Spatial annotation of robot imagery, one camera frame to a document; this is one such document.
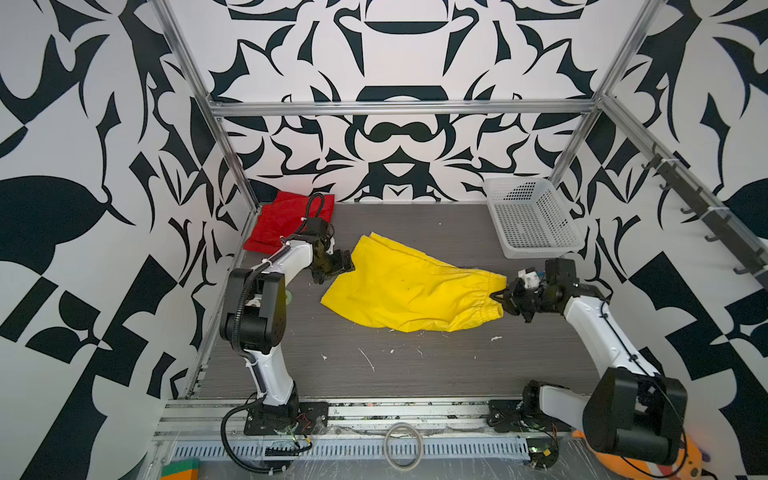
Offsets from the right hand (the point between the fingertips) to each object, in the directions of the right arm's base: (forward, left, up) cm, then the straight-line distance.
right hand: (496, 295), depth 82 cm
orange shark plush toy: (-37, -32, -5) cm, 49 cm away
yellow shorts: (+9, +28, -12) cm, 31 cm away
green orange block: (-36, +73, -8) cm, 82 cm away
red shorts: (+38, +67, -9) cm, 78 cm away
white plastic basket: (+39, -25, -13) cm, 48 cm away
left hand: (+14, +42, -5) cm, 45 cm away
